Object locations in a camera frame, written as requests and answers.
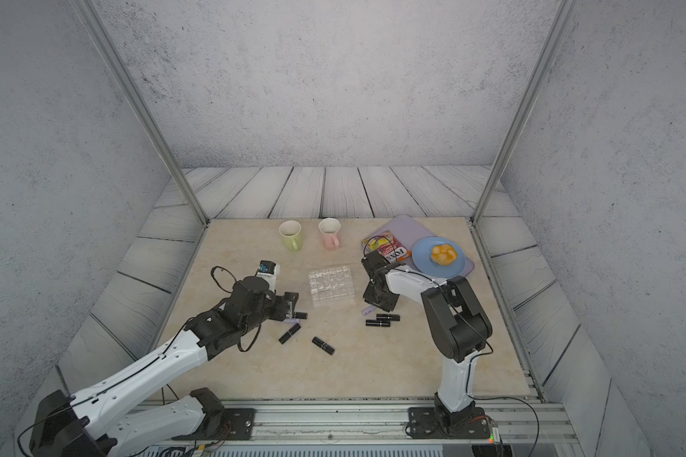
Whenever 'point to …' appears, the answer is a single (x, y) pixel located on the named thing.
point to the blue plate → (421, 257)
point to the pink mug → (330, 228)
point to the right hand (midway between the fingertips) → (375, 300)
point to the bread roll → (443, 254)
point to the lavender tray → (412, 232)
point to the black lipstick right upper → (383, 316)
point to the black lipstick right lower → (378, 323)
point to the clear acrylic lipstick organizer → (332, 287)
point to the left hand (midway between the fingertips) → (292, 295)
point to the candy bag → (389, 244)
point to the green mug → (292, 236)
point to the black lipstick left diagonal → (294, 328)
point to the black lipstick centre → (315, 340)
